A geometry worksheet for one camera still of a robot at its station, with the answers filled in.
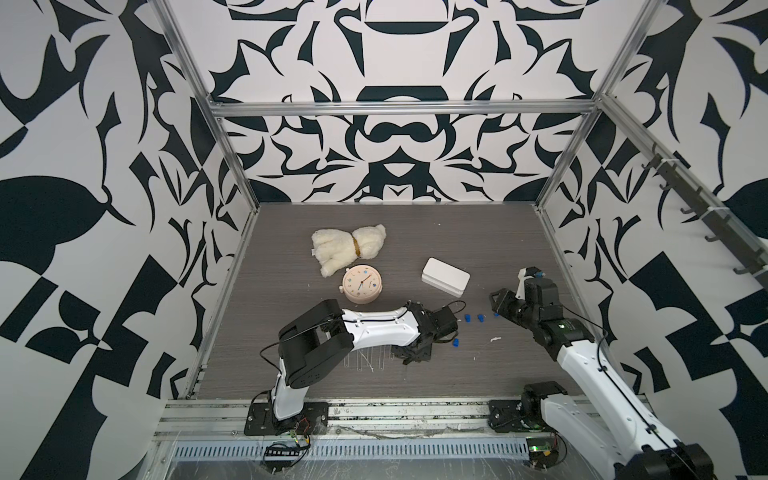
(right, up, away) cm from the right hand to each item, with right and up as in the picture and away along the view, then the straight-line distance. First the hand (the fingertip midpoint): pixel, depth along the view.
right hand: (494, 292), depth 84 cm
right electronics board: (+7, -35, -13) cm, 38 cm away
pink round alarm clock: (-38, 0, +11) cm, 39 cm away
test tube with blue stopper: (-37, -18, -1) cm, 42 cm away
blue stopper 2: (-5, -9, +8) cm, 13 cm away
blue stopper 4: (-3, -4, -10) cm, 11 cm away
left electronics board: (-55, -38, -11) cm, 68 cm away
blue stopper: (-10, -15, +3) cm, 18 cm away
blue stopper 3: (-1, -9, +8) cm, 12 cm away
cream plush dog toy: (-46, +12, +12) cm, 49 cm away
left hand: (-22, -16, +1) cm, 27 cm away
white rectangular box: (-11, +3, +11) cm, 16 cm away
